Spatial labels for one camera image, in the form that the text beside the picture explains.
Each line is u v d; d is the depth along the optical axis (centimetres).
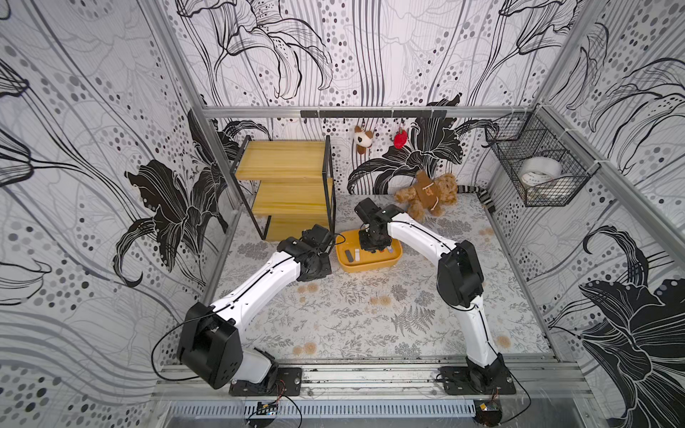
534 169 75
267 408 72
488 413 70
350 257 99
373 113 92
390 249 101
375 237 80
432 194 111
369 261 96
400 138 95
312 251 57
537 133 93
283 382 73
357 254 98
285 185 105
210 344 40
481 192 119
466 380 67
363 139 93
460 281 55
